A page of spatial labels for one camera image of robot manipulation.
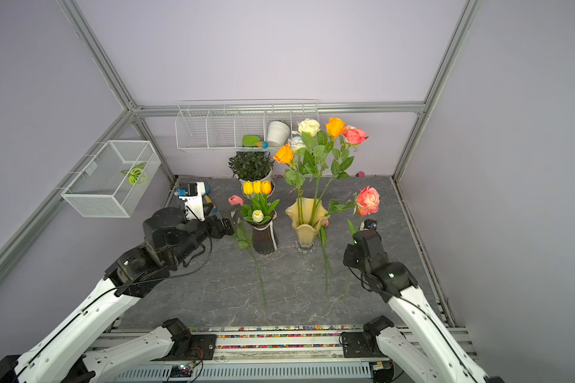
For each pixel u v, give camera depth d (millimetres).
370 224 666
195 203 534
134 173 808
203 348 727
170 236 446
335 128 738
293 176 785
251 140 1010
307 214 866
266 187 736
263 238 890
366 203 627
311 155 725
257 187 769
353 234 598
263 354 735
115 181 840
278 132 935
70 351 378
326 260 933
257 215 681
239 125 981
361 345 738
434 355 417
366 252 567
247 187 770
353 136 705
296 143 736
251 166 1001
